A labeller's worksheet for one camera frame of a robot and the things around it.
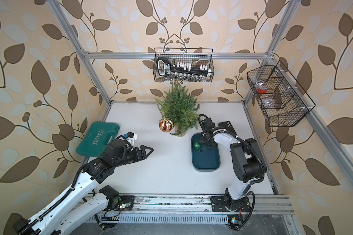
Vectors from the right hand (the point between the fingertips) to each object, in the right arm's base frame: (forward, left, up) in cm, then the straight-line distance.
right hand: (205, 141), depth 96 cm
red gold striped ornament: (-7, +23, +28) cm, 36 cm away
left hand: (-14, +33, +17) cm, 39 cm away
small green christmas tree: (+3, +17, +31) cm, 36 cm away
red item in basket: (+13, -31, +31) cm, 46 cm away
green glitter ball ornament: (-4, +6, +3) cm, 8 cm away
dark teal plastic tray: (-14, +2, +1) cm, 14 cm away
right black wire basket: (+4, -38, +31) cm, 49 cm away
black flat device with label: (+11, -18, 0) cm, 21 cm away
